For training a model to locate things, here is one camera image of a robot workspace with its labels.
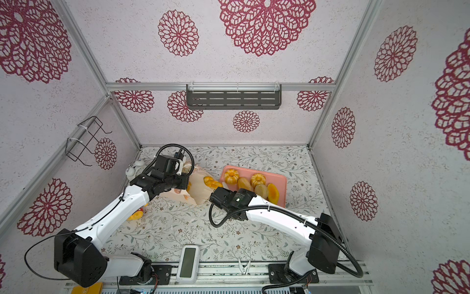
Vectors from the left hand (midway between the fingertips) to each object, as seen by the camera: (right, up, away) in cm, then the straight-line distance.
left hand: (186, 181), depth 83 cm
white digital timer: (+3, -34, -12) cm, 36 cm away
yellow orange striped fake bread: (+9, -1, +11) cm, 14 cm away
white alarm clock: (-31, +4, +10) cm, 32 cm away
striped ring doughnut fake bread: (+20, +1, +17) cm, 26 cm away
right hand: (+24, -7, -5) cm, 26 cm away
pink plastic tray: (+48, -2, +23) cm, 53 cm away
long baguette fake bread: (+26, -3, +14) cm, 30 cm away
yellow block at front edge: (-31, -40, -13) cm, 52 cm away
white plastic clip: (+25, -35, -9) cm, 44 cm away
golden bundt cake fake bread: (+34, 0, +17) cm, 38 cm away
